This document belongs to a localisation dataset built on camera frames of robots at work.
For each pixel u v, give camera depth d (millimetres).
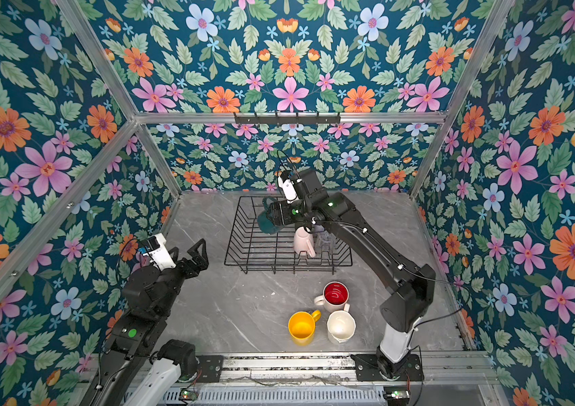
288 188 674
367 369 733
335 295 862
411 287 433
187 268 608
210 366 740
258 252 987
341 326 802
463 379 718
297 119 924
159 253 582
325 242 929
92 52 746
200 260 631
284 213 649
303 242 888
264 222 719
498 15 688
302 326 810
